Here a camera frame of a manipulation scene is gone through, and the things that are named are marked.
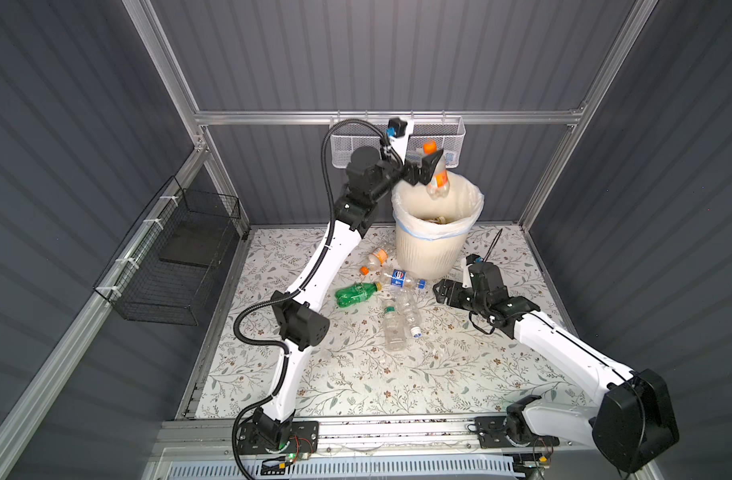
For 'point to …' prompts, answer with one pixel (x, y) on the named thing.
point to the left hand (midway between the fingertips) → (423, 137)
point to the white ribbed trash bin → (432, 234)
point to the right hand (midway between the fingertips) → (449, 291)
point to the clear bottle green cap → (394, 330)
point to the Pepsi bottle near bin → (403, 279)
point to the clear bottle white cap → (411, 312)
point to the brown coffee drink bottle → (439, 220)
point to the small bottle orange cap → (377, 259)
